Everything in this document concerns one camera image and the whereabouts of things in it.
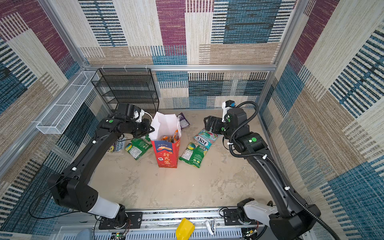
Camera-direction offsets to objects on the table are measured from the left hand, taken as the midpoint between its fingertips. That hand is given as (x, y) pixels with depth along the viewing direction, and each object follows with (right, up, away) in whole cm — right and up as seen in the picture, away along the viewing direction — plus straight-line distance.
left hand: (155, 126), depth 78 cm
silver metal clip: (+28, -46, -7) cm, 54 cm away
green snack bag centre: (+20, -18, +15) cm, 31 cm away
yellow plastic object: (+16, -48, -8) cm, 51 cm away
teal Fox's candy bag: (+28, -8, +23) cm, 37 cm away
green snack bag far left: (-16, -14, +18) cm, 27 cm away
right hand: (+29, +2, -7) cm, 30 cm away
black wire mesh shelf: (-28, +29, +29) cm, 49 cm away
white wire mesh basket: (-45, +5, -6) cm, 45 cm away
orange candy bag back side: (+5, -7, +11) cm, 14 cm away
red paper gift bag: (+3, -5, +14) cm, 15 cm away
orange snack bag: (+10, -6, +13) cm, 17 cm away
